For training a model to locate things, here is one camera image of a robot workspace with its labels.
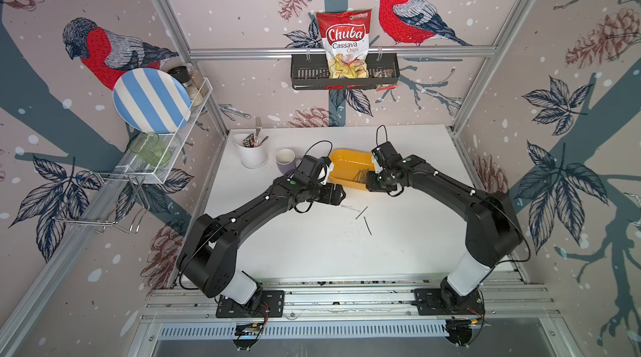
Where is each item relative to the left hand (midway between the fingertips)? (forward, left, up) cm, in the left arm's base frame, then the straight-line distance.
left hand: (339, 188), depth 84 cm
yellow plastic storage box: (+19, -6, -15) cm, 25 cm away
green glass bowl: (+1, +55, +21) cm, 59 cm away
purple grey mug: (+16, +21, -4) cm, 26 cm away
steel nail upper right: (-7, -11, -14) cm, 19 cm away
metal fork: (+34, +35, -1) cm, 49 cm away
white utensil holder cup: (+22, +36, -6) cm, 43 cm away
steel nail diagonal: (-2, -8, -14) cm, 16 cm away
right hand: (+5, -11, -4) cm, 13 cm away
